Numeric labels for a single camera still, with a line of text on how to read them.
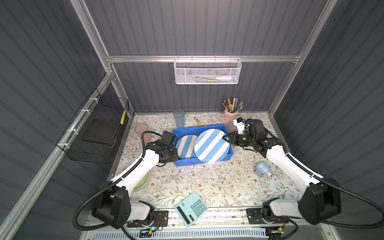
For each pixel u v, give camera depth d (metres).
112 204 0.41
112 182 0.43
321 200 0.40
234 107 1.10
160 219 0.72
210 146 0.81
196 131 1.06
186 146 0.97
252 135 0.64
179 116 1.00
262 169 0.84
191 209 0.75
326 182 0.41
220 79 0.91
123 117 0.83
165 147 0.61
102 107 0.84
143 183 0.79
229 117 1.08
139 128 1.12
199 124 1.13
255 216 0.74
